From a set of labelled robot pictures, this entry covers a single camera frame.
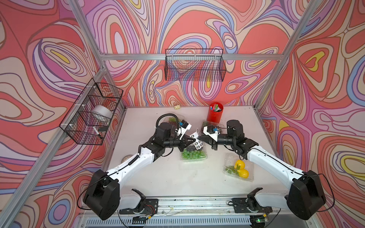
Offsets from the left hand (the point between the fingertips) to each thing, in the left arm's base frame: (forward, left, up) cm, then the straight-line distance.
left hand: (195, 141), depth 74 cm
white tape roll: (+13, +49, +10) cm, 52 cm away
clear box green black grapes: (+1, +2, -17) cm, 17 cm away
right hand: (+1, -3, -1) cm, 3 cm away
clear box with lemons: (-7, -24, -18) cm, 31 cm away
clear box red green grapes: (+32, +14, -20) cm, 40 cm away
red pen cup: (+29, -16, -9) cm, 34 cm away
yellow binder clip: (+46, +12, -20) cm, 51 cm away
